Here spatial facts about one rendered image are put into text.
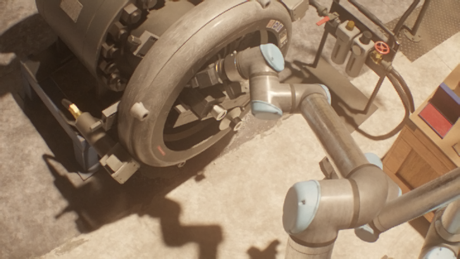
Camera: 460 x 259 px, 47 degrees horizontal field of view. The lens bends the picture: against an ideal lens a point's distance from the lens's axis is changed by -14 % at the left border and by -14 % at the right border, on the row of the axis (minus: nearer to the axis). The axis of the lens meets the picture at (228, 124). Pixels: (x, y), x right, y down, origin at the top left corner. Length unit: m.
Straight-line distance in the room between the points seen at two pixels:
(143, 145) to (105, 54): 0.36
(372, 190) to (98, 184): 1.51
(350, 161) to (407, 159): 1.21
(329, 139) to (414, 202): 0.33
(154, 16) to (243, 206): 0.92
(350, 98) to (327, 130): 1.45
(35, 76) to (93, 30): 0.59
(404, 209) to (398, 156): 0.94
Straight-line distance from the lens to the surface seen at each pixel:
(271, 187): 2.63
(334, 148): 1.50
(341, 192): 1.27
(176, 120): 1.95
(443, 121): 2.53
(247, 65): 1.80
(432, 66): 3.44
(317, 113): 1.66
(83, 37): 2.15
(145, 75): 1.81
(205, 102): 1.91
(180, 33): 1.79
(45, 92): 2.55
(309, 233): 1.28
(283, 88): 1.77
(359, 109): 2.99
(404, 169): 2.67
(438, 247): 1.93
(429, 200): 1.62
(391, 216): 1.74
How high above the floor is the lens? 2.25
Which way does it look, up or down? 54 degrees down
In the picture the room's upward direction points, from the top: 14 degrees clockwise
